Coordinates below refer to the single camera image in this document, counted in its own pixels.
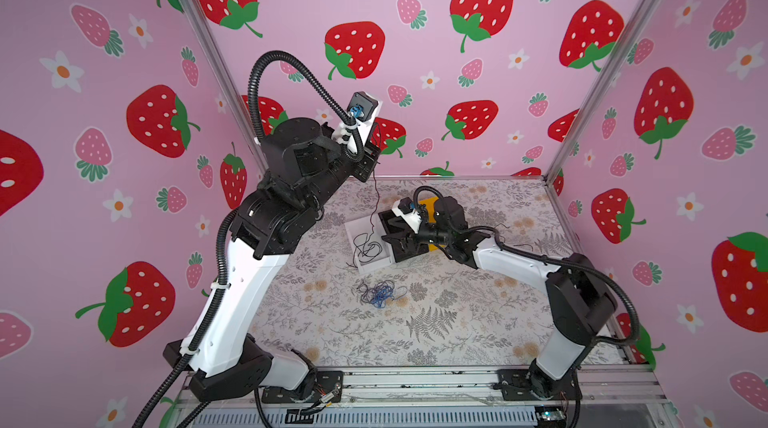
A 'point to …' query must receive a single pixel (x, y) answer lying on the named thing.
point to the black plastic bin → (402, 239)
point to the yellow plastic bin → (430, 208)
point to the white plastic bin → (362, 225)
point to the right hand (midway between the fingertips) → (387, 228)
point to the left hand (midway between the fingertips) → (370, 120)
